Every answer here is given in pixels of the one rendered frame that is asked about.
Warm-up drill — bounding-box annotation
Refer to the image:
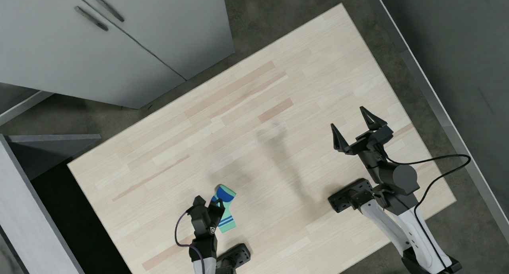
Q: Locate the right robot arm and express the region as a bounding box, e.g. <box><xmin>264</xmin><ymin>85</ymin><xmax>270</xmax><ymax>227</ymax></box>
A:
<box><xmin>330</xmin><ymin>125</ymin><xmax>462</xmax><ymax>274</ymax></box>

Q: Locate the mint green sock with blue toe and heel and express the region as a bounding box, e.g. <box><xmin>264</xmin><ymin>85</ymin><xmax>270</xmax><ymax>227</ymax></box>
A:
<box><xmin>211</xmin><ymin>184</ymin><xmax>236</xmax><ymax>233</ymax></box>

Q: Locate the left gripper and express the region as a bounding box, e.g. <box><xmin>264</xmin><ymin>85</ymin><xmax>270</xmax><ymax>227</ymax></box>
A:
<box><xmin>188</xmin><ymin>198</ymin><xmax>225</xmax><ymax>228</ymax></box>

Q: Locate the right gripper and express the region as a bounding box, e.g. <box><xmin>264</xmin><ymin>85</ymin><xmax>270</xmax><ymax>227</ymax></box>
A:
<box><xmin>330</xmin><ymin>106</ymin><xmax>393</xmax><ymax>168</ymax></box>

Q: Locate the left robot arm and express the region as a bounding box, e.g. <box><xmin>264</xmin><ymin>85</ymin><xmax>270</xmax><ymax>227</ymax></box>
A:
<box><xmin>187</xmin><ymin>195</ymin><xmax>251</xmax><ymax>274</ymax></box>

